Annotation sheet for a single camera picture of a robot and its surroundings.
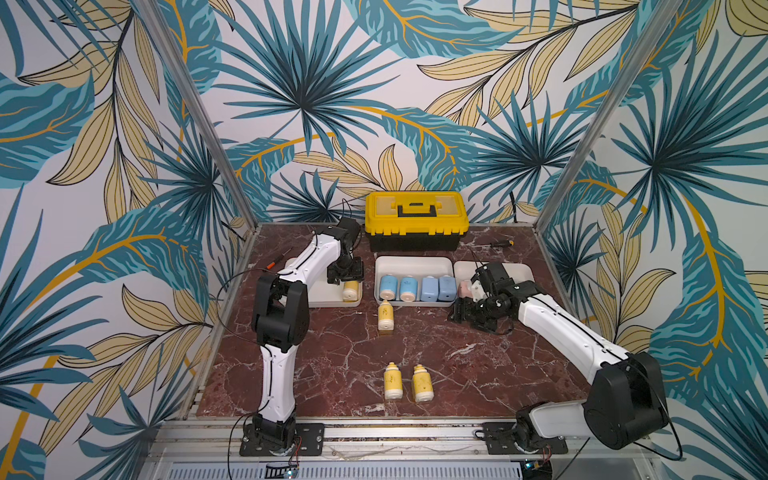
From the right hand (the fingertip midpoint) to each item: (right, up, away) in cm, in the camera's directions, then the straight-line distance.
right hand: (458, 319), depth 84 cm
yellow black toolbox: (-11, +29, +13) cm, 34 cm away
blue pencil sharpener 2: (-14, +8, +9) cm, 18 cm away
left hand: (-31, +10, +9) cm, 34 cm away
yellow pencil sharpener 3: (-19, -14, -9) cm, 25 cm away
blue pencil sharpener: (-20, +10, +10) cm, 24 cm away
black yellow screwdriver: (+24, +23, +29) cm, 44 cm away
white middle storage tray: (-10, +14, +23) cm, 29 cm away
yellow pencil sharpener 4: (-11, -14, -9) cm, 21 cm away
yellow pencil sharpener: (-31, +7, +7) cm, 33 cm away
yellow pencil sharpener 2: (-20, 0, +3) cm, 21 cm away
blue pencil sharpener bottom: (-7, +7, +10) cm, 14 cm away
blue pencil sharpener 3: (-2, +8, +8) cm, 12 cm away
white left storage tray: (-39, +6, +9) cm, 40 cm away
